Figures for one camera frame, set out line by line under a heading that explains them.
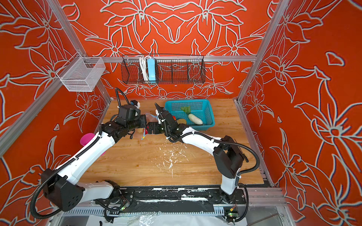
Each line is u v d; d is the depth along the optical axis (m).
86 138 0.80
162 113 0.65
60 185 0.38
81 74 0.92
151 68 0.90
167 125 0.62
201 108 1.10
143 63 0.88
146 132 0.78
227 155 0.46
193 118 1.01
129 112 0.58
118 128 0.54
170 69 0.97
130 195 0.73
